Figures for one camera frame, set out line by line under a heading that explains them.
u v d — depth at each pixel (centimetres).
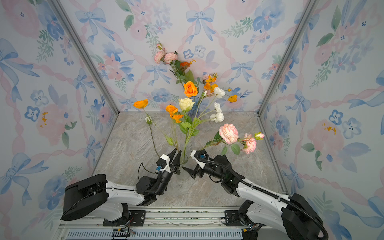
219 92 65
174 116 56
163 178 62
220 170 62
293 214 41
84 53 85
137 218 75
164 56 85
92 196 49
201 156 62
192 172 66
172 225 73
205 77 94
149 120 111
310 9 69
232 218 73
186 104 64
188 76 94
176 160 65
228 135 51
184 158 75
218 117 63
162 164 56
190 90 71
